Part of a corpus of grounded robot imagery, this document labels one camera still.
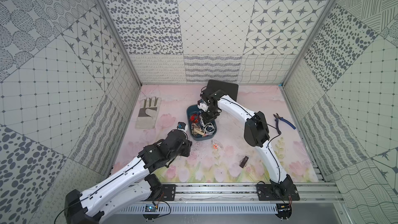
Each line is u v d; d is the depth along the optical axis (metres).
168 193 0.75
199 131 0.90
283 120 1.01
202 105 0.90
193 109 0.99
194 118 0.99
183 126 0.67
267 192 0.73
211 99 0.74
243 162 0.79
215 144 0.88
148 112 1.04
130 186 0.59
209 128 0.95
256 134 0.60
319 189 0.78
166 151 0.55
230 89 1.21
